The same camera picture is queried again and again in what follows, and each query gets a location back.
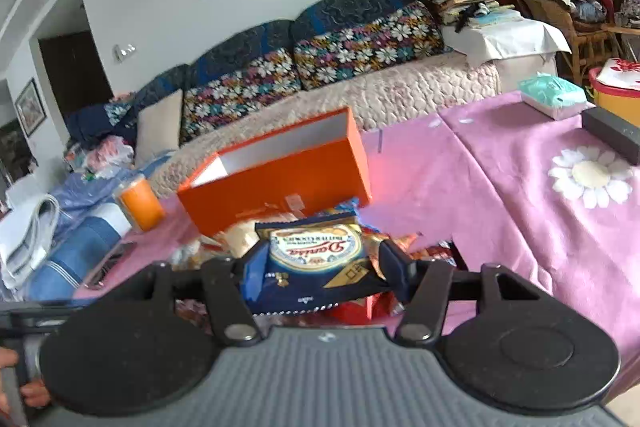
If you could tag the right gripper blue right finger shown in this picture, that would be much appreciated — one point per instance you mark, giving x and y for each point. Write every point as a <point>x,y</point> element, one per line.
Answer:
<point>425,289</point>

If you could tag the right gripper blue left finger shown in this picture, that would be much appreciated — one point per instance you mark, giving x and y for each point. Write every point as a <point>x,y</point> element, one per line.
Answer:
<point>230,321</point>

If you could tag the red snack packet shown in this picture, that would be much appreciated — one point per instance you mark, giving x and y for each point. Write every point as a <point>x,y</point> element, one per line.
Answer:
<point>380,304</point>

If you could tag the beige paper snack bag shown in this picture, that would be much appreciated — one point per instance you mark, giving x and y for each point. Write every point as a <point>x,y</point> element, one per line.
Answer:
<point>237,240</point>

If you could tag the blue butter cookie packet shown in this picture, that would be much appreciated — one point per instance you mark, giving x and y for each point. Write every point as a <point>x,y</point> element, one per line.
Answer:
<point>312,263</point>

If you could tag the person's left hand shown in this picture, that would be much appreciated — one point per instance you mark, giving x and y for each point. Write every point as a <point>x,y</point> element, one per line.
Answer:
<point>33,394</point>

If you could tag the blue striped bedding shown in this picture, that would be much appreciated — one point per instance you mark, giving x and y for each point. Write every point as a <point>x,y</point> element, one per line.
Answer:
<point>52,241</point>

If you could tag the pink tablecloth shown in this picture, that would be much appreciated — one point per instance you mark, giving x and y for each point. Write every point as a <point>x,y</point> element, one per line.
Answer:
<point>508,185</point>

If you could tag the orange cylindrical canister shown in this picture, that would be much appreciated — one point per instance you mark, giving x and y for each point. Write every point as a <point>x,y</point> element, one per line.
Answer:
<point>140,203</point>

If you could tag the orange shoe box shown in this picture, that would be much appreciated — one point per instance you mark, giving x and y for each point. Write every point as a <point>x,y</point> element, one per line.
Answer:
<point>302,168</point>

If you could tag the beige plain pillow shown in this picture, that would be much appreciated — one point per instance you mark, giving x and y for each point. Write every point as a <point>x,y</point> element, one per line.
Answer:
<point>158,128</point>

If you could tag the left floral cushion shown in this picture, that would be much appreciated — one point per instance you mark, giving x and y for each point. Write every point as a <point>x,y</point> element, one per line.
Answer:
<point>214,104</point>

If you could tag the floral cushion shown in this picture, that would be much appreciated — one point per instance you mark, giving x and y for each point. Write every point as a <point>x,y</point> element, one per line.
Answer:
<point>214,104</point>
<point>408,34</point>

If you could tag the dark blue clothes pile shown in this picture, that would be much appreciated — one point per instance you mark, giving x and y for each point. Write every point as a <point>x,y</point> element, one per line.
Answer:
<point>92,124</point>

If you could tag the pink quilted sofa cover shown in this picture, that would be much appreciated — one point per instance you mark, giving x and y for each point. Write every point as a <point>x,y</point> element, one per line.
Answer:
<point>377,100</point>

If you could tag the teal tissue pack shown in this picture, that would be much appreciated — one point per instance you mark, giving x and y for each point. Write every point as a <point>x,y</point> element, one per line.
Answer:
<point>553,96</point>

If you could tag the blue patterned sofa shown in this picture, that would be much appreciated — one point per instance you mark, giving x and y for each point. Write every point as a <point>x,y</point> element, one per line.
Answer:
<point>242,48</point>

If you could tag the long black box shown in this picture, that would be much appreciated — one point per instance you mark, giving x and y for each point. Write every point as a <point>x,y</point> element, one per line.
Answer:
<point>616,132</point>

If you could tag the right floral cushion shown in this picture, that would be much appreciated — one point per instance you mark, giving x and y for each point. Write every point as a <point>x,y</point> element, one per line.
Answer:
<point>408,34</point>

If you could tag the white box side table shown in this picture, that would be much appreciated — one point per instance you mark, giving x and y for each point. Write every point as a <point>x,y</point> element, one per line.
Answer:
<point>517,47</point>

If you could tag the red white gift box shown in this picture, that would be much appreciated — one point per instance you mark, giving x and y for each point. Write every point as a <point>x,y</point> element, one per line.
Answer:
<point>616,88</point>

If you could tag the wicker chair with clothes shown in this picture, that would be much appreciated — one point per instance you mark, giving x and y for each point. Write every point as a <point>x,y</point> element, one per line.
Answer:
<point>595,30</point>

